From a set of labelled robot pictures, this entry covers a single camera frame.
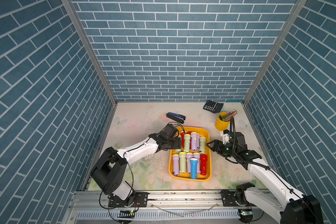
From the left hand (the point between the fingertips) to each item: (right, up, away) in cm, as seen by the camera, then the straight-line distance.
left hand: (181, 145), depth 86 cm
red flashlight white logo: (+1, +5, +9) cm, 11 cm away
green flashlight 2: (+15, -1, +5) cm, 15 cm away
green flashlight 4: (-2, -4, +3) cm, 5 cm away
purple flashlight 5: (+10, -6, 0) cm, 12 cm away
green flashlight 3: (+1, -11, -4) cm, 11 cm away
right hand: (+18, 0, -4) cm, 18 cm away
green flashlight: (+4, +4, +5) cm, 7 cm away
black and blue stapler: (-1, +16, +22) cm, 28 cm away
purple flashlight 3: (-3, -11, -4) cm, 12 cm away
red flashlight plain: (+14, -9, 0) cm, 17 cm away
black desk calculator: (+28, +26, +29) cm, 48 cm away
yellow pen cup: (+29, +12, +11) cm, 33 cm away
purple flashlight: (+9, +5, +5) cm, 11 cm away
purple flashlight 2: (+12, +1, +7) cm, 14 cm away
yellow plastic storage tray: (+16, +7, +10) cm, 20 cm away
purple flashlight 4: (+5, -6, 0) cm, 8 cm away
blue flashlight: (+7, -12, -7) cm, 15 cm away
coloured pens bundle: (+35, +20, +7) cm, 41 cm away
